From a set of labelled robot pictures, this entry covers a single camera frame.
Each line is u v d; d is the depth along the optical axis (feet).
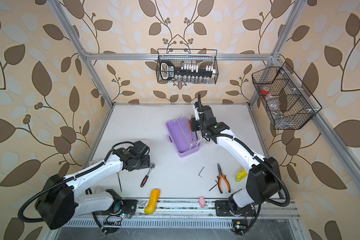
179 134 3.14
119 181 2.75
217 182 2.68
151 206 2.37
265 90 2.65
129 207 2.43
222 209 2.39
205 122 2.03
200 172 2.84
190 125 3.16
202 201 2.47
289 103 2.40
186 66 2.70
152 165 2.90
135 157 2.03
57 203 1.33
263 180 1.37
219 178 2.72
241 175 2.64
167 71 2.77
